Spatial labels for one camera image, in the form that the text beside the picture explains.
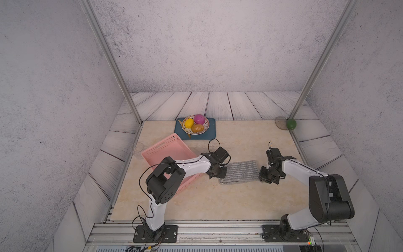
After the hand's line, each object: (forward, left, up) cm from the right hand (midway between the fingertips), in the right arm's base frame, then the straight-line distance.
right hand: (262, 178), depth 90 cm
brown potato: (+35, +39, +5) cm, 52 cm away
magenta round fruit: (+42, +37, +6) cm, 57 cm away
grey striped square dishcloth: (+4, +12, -1) cm, 12 cm away
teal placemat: (+32, +30, +1) cm, 44 cm away
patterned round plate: (+36, +45, +1) cm, 58 cm away
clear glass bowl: (+47, -25, -3) cm, 53 cm away
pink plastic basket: (+21, +53, +1) cm, 58 cm away
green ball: (+41, -29, +1) cm, 51 cm away
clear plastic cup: (+15, +75, +5) cm, 76 cm away
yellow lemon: (+40, +45, +4) cm, 61 cm away
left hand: (+1, +21, +1) cm, 21 cm away
